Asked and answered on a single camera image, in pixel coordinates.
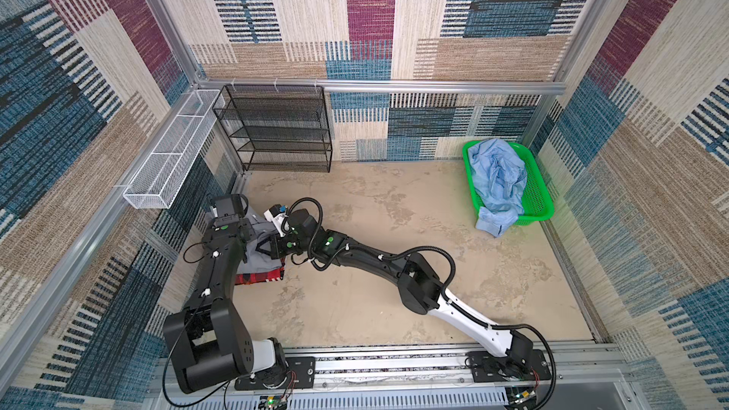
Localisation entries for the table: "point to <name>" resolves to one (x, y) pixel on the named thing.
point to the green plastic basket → (537, 201)
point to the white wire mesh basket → (158, 178)
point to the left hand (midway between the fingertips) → (232, 229)
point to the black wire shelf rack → (277, 127)
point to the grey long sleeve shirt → (255, 261)
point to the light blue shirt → (501, 176)
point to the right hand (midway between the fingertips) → (256, 252)
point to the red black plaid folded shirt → (261, 277)
